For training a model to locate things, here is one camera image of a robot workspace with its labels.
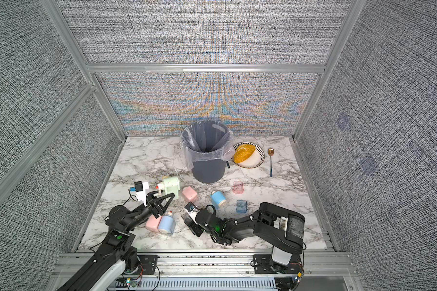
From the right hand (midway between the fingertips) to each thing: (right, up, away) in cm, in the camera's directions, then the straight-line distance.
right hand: (188, 214), depth 83 cm
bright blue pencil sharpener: (+14, +7, +2) cm, 15 cm away
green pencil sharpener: (-5, +16, -15) cm, 22 cm away
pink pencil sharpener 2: (-15, -2, -5) cm, 16 cm away
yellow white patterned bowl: (+31, +27, +21) cm, 46 cm away
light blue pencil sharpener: (-8, -2, -6) cm, 11 cm away
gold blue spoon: (+46, +29, +27) cm, 60 cm away
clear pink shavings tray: (+24, +10, +14) cm, 30 cm away
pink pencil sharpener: (0, +9, +4) cm, 9 cm away
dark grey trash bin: (+10, +18, +16) cm, 26 cm away
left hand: (-4, +12, -12) cm, 17 cm away
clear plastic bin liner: (+7, +35, +13) cm, 38 cm away
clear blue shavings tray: (+25, +1, +7) cm, 26 cm away
